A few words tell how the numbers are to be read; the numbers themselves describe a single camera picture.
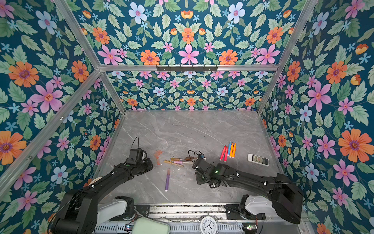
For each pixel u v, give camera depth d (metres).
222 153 0.95
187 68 0.91
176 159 0.93
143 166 0.80
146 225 0.68
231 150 0.96
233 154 0.95
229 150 0.96
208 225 0.67
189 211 0.75
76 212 0.45
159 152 0.95
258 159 0.91
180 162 0.91
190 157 0.94
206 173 0.60
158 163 0.91
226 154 0.94
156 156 0.95
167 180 0.84
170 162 0.91
